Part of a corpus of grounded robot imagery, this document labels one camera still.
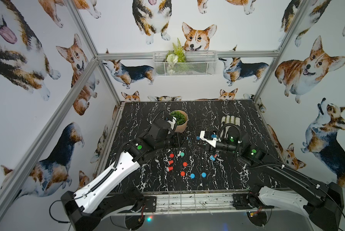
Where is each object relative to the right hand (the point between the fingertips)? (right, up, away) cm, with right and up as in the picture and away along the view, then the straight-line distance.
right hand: (194, 137), depth 66 cm
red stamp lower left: (-13, -21, +19) cm, 31 cm away
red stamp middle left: (-12, -18, +21) cm, 30 cm away
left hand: (-3, 0, +1) cm, 3 cm away
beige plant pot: (-6, +1, +31) cm, 32 cm away
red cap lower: (-5, -24, +17) cm, 30 cm away
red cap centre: (-4, -19, +21) cm, 29 cm away
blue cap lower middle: (0, -25, +17) cm, 30 cm away
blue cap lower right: (+7, -24, +17) cm, 31 cm away
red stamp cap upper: (-12, -15, +24) cm, 31 cm away
